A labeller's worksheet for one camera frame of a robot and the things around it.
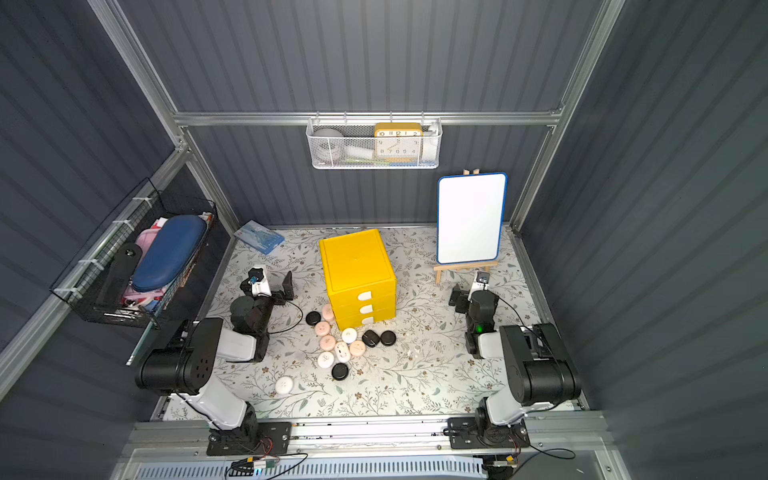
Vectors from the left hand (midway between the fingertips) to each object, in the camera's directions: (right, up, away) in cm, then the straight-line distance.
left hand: (276, 272), depth 89 cm
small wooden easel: (+62, +2, +11) cm, 63 cm away
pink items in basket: (-22, -4, -24) cm, 33 cm away
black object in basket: (-24, +1, -26) cm, 35 cm away
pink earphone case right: (+25, -22, -2) cm, 33 cm away
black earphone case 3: (+34, -20, 0) cm, 39 cm away
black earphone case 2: (+28, -20, 0) cm, 35 cm away
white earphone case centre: (+20, -23, -3) cm, 31 cm away
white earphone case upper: (+22, -19, +1) cm, 29 cm away
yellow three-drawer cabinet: (+26, -1, -10) cm, 28 cm away
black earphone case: (+10, -15, +5) cm, 19 cm away
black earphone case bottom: (+20, -27, -6) cm, 35 cm away
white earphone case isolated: (+5, -30, -8) cm, 32 cm away
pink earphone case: (+13, -17, +2) cm, 22 cm away
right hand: (+63, -5, +4) cm, 63 cm away
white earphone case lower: (+16, -25, -4) cm, 30 cm away
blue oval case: (-16, +10, -18) cm, 26 cm away
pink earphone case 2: (+16, -21, 0) cm, 26 cm away
